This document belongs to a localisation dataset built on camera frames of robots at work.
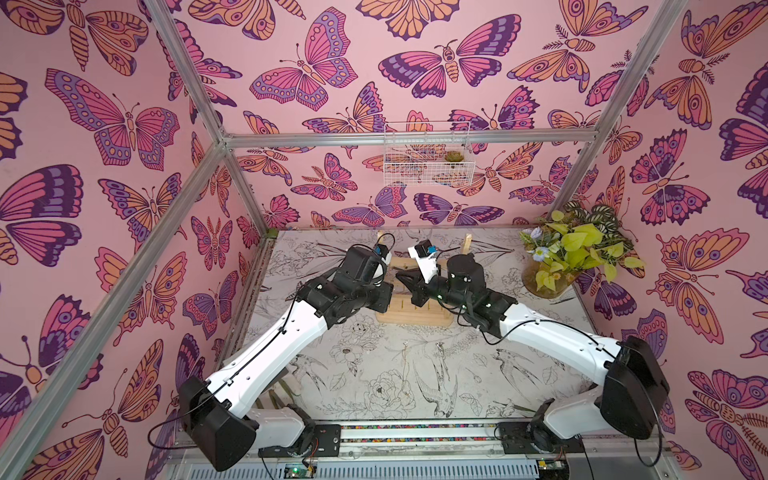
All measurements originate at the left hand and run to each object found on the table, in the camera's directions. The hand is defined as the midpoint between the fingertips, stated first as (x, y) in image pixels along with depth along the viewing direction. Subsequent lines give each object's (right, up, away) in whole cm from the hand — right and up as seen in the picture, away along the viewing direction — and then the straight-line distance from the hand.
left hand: (391, 288), depth 76 cm
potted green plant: (+51, +12, +8) cm, 53 cm away
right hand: (+2, +5, -1) cm, 5 cm away
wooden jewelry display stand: (+3, -4, -8) cm, 9 cm away
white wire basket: (+12, +41, +20) cm, 48 cm away
